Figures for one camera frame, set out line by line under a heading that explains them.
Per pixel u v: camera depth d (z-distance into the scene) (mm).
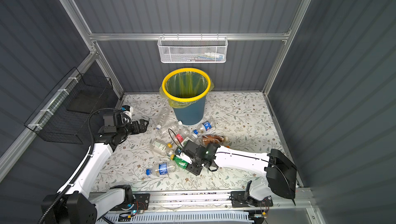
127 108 722
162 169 787
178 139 911
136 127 722
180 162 755
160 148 864
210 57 915
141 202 724
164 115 1037
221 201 754
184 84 998
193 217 770
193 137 937
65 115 712
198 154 590
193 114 1041
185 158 623
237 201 733
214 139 898
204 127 961
